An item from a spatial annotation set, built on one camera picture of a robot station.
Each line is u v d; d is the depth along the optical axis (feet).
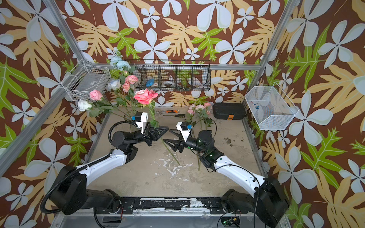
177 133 2.30
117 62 2.68
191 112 3.64
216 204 2.46
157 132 2.01
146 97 1.56
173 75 3.17
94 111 2.29
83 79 2.90
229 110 3.65
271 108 2.74
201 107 3.65
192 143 2.02
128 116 2.88
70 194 1.36
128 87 2.59
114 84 2.57
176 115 3.76
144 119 1.80
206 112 3.66
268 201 1.30
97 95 2.13
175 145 1.99
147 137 1.85
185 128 1.94
